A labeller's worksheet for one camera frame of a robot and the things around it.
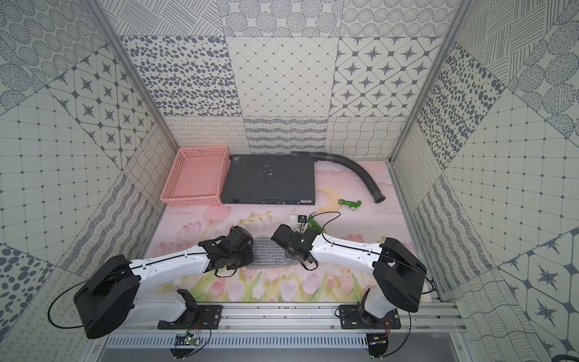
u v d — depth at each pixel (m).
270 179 1.07
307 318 0.75
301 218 0.76
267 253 0.88
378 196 1.03
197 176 1.10
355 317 0.73
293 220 0.95
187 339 0.70
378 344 0.72
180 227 0.96
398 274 0.42
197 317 0.68
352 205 1.01
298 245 0.60
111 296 0.41
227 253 0.66
